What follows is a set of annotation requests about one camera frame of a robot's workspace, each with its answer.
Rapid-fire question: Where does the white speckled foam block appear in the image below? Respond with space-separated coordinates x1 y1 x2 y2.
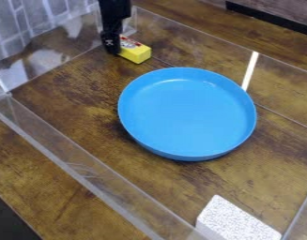
195 195 282 240

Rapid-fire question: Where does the clear acrylic enclosure wall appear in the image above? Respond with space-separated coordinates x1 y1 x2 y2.
0 0 307 240

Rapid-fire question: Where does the round blue tray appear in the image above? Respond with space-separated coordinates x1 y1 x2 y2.
117 67 256 161

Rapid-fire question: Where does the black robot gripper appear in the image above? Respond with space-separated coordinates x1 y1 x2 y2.
97 0 132 54

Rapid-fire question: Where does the yellow block with label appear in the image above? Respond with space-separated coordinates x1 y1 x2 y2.
117 36 152 64

